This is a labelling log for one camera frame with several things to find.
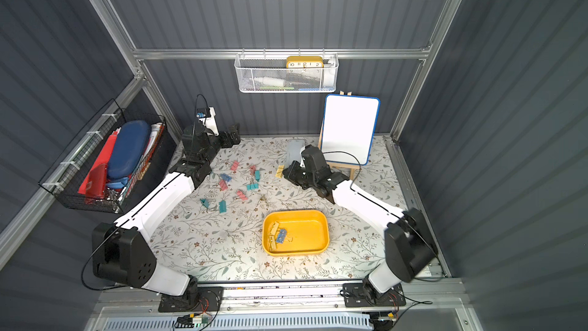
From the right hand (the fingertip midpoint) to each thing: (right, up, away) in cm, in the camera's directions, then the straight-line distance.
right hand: (286, 168), depth 82 cm
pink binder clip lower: (-20, -12, +13) cm, 26 cm away
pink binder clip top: (-26, 0, +26) cm, 37 cm away
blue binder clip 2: (-2, -26, +3) cm, 26 cm away
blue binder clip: (-29, -5, +21) cm, 36 cm away
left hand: (-20, +16, -3) cm, 25 cm away
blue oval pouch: (-52, +9, -7) cm, 53 cm away
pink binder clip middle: (-30, -8, +20) cm, 37 cm away
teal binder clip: (-34, -15, +11) cm, 38 cm away
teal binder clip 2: (-16, -9, +20) cm, 27 cm away
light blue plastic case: (+2, +6, +28) cm, 29 cm away
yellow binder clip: (-5, -24, +5) cm, 25 cm away
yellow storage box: (+9, -24, +6) cm, 27 cm away
